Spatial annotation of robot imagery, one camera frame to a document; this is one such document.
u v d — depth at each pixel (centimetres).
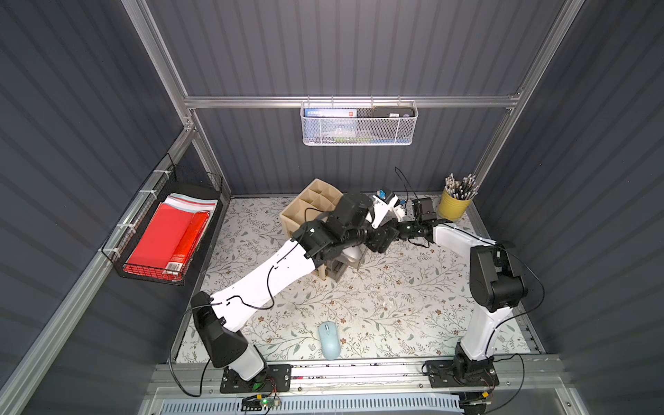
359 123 87
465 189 101
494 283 52
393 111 87
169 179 79
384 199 56
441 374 74
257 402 69
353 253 83
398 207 88
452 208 104
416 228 77
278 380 73
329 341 79
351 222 51
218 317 40
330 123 89
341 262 82
